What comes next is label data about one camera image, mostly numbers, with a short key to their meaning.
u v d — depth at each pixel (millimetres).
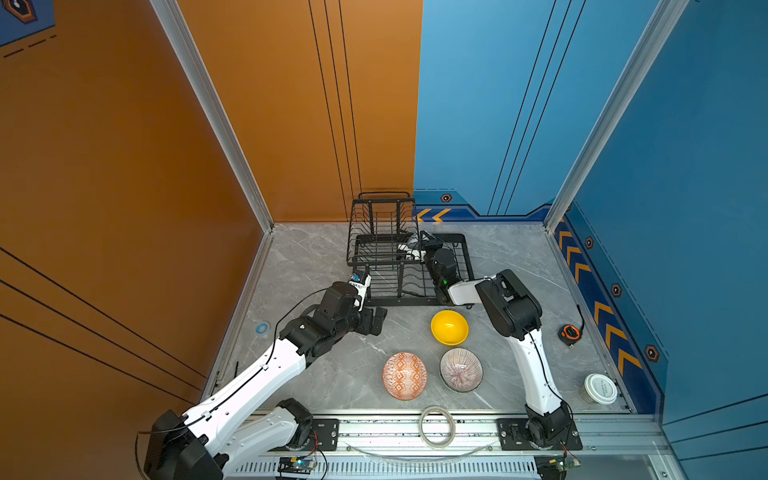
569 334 870
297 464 709
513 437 725
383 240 911
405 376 804
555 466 697
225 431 405
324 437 744
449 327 888
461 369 821
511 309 604
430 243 917
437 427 768
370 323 693
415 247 940
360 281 682
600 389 743
